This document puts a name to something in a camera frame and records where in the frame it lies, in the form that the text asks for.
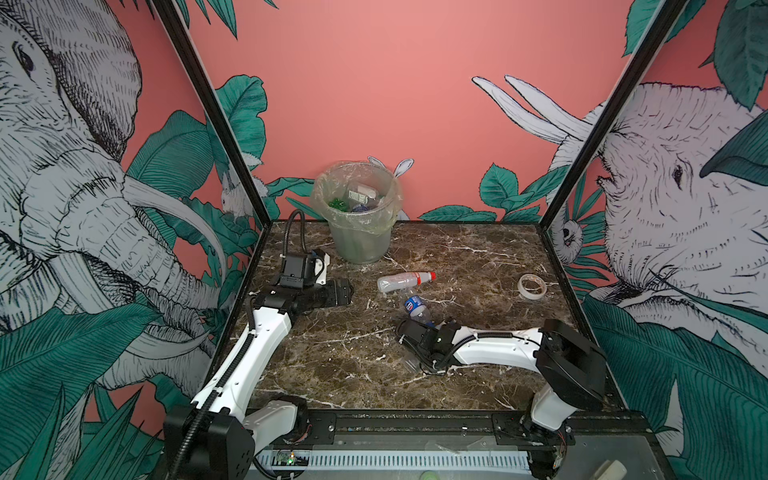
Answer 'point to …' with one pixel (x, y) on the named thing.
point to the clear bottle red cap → (393, 282)
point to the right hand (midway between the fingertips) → (407, 350)
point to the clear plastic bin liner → (376, 216)
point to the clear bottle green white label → (362, 194)
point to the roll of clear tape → (532, 286)
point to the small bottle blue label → (418, 310)
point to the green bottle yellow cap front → (339, 204)
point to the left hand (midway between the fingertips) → (339, 286)
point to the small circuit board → (290, 457)
